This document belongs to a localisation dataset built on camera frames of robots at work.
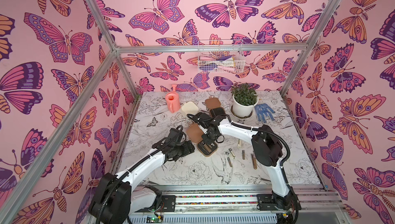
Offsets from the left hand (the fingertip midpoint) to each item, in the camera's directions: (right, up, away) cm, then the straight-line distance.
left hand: (191, 148), depth 85 cm
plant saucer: (+33, +16, +20) cm, 42 cm away
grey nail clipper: (+22, -8, +2) cm, 23 cm away
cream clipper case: (-3, +23, +24) cm, 34 cm away
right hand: (+10, +4, +9) cm, 14 cm away
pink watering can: (-13, +28, +18) cm, 36 cm away
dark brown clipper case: (+15, +25, +30) cm, 42 cm away
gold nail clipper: (+24, -3, +4) cm, 24 cm away
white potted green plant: (+32, +29, +9) cm, 44 cm away
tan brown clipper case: (+2, +7, +8) cm, 11 cm away
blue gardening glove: (+49, +21, +24) cm, 59 cm away
